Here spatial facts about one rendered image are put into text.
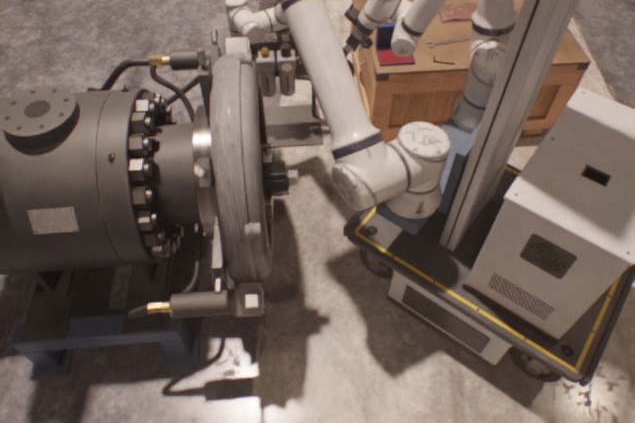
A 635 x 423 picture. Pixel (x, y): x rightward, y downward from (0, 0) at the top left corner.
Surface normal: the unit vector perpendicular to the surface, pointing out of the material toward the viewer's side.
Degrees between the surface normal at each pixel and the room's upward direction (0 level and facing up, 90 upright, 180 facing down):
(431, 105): 90
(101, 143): 20
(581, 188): 0
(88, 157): 27
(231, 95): 8
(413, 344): 0
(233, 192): 48
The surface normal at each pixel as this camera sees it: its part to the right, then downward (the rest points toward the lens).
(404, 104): 0.09, 0.78
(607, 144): 0.00, -0.62
